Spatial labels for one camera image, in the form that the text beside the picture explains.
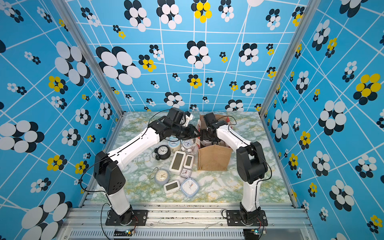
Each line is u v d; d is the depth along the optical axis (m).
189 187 0.81
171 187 0.81
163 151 0.94
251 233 0.70
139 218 0.74
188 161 0.91
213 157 0.81
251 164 0.50
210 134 0.72
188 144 0.97
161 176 0.83
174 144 0.96
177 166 0.87
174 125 0.64
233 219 0.72
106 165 0.49
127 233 0.70
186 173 0.87
